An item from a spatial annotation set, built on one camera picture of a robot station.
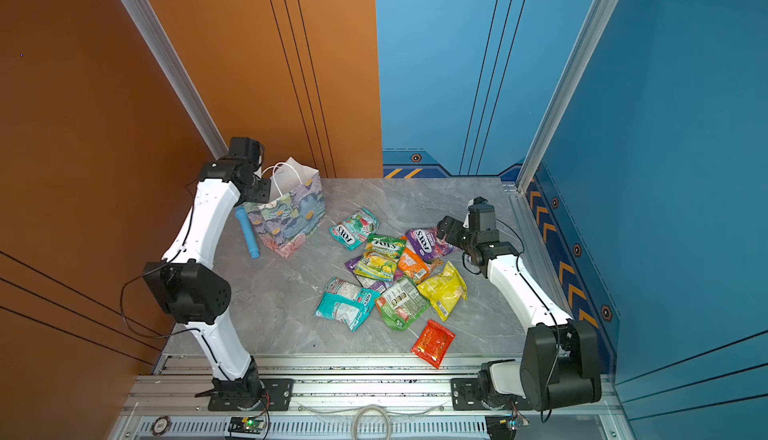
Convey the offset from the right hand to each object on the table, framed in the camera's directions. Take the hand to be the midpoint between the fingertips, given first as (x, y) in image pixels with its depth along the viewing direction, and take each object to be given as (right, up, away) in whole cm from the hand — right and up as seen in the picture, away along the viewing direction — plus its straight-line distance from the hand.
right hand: (447, 228), depth 87 cm
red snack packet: (-5, -31, -6) cm, 32 cm away
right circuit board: (+11, -47, -16) cm, 51 cm away
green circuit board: (-50, -46, -16) cm, 70 cm away
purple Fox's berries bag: (-4, -6, +13) cm, 15 cm away
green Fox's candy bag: (-20, -10, +7) cm, 23 cm away
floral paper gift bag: (-46, +6, +2) cm, 46 cm away
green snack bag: (-13, -22, 0) cm, 26 cm away
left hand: (-56, +12, -2) cm, 57 cm away
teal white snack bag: (-30, -22, -1) cm, 37 cm away
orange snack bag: (-9, -13, +7) cm, 17 cm away
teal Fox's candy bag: (-30, -2, +16) cm, 34 cm away
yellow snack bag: (-1, -18, -2) cm, 18 cm away
